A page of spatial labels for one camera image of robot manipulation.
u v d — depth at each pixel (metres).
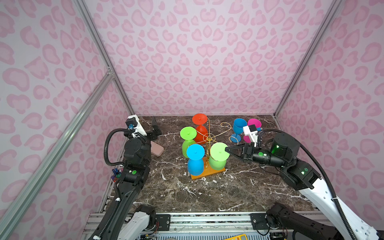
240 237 0.68
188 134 0.66
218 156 0.56
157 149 0.99
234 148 0.56
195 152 0.61
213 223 0.75
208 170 0.88
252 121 0.96
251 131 0.56
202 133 0.69
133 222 0.57
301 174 0.44
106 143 0.42
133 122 0.52
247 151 0.50
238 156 0.54
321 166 0.46
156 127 0.61
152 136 0.60
